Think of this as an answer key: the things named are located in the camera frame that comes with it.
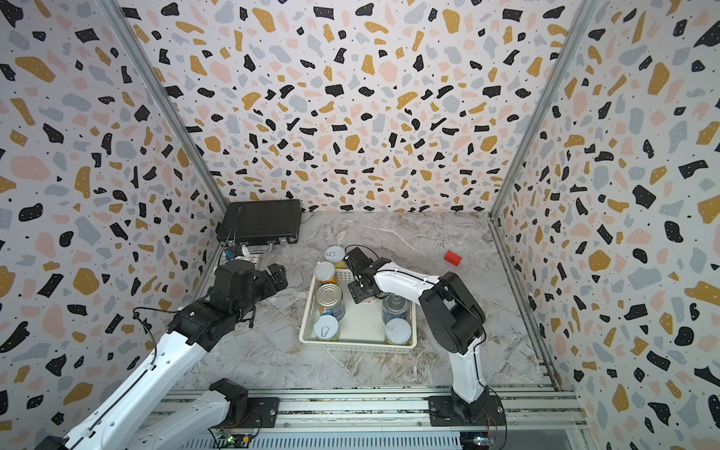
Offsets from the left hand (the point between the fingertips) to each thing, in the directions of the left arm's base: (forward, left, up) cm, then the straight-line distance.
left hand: (274, 272), depth 75 cm
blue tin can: (-2, -14, -13) cm, 19 cm away
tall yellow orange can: (+6, -12, -9) cm, 16 cm away
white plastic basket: (-7, -23, -21) cm, 32 cm away
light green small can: (-9, -12, -18) cm, 23 cm away
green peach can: (-10, -34, -16) cm, 39 cm away
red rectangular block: (+20, -57, -22) cm, 64 cm away
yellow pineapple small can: (+19, -13, -17) cm, 29 cm away
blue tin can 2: (-4, -33, -13) cm, 36 cm away
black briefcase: (+42, +22, -25) cm, 54 cm away
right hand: (+6, -24, -20) cm, 32 cm away
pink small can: (+1, -26, -19) cm, 32 cm away
